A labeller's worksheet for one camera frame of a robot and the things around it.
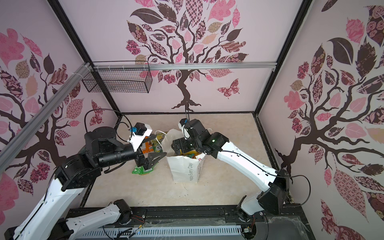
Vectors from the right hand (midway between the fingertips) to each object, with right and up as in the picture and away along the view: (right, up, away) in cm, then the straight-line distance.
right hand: (179, 141), depth 72 cm
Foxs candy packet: (-11, -1, -2) cm, 11 cm away
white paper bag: (+2, -13, 0) cm, 14 cm away
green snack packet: (-24, -18, +14) cm, 33 cm away
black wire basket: (-42, +40, +23) cm, 62 cm away
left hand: (-6, -1, -16) cm, 17 cm away
